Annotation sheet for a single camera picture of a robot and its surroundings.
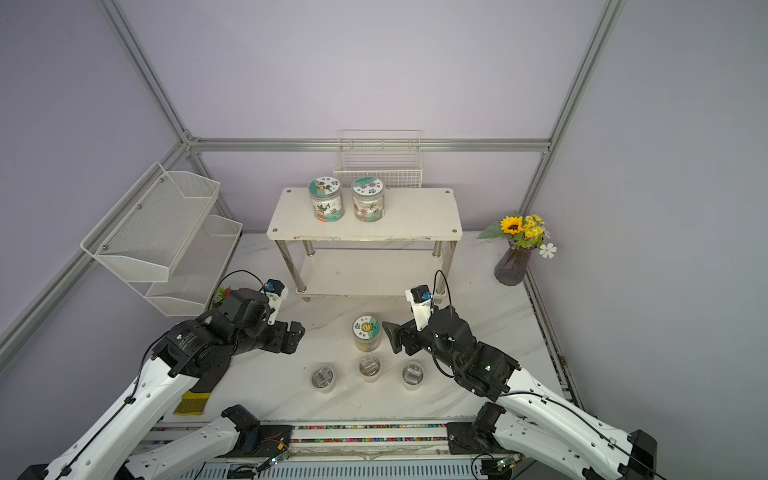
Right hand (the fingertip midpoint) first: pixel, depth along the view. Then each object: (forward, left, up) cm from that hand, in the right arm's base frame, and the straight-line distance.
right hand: (400, 321), depth 72 cm
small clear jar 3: (-8, -3, -17) cm, 19 cm away
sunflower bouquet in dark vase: (+26, -37, +3) cm, 45 cm away
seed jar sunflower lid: (+3, +9, -13) cm, 16 cm away
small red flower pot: (+12, +51, -5) cm, 53 cm away
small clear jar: (-8, +21, -15) cm, 27 cm away
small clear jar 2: (-6, +9, -15) cm, 19 cm away
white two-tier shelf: (+43, -5, -20) cm, 47 cm away
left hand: (-2, +28, 0) cm, 28 cm away
